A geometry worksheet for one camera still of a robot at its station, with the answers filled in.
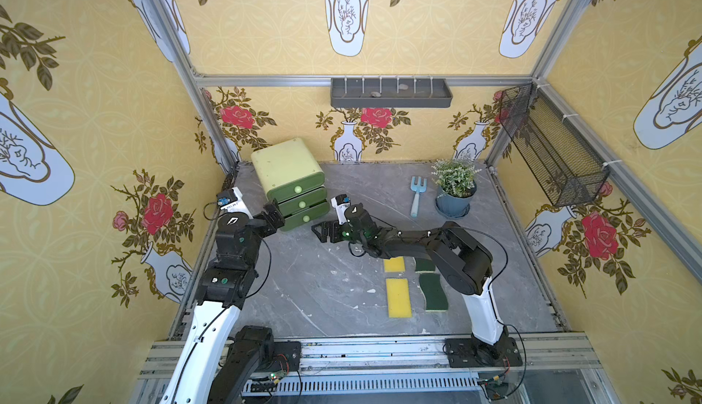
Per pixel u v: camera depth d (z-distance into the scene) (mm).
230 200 584
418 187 1095
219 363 449
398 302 828
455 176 923
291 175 882
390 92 927
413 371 719
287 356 733
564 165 836
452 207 982
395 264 898
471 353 742
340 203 839
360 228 736
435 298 811
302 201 927
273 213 639
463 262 530
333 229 813
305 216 976
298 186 878
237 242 507
